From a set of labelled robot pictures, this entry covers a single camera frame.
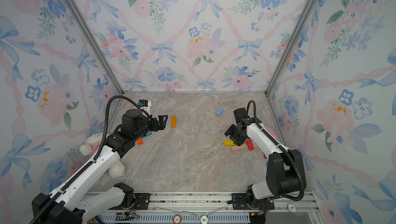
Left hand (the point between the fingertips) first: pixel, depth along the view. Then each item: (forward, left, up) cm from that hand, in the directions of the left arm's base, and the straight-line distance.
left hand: (160, 115), depth 77 cm
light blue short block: (+21, -33, -24) cm, 46 cm away
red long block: (-4, -50, -24) cm, 55 cm away
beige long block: (-5, -41, -25) cm, 48 cm away
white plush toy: (-11, +36, -13) cm, 40 cm away
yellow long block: (-3, -37, -24) cm, 44 cm away
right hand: (-2, -36, -17) cm, 40 cm away
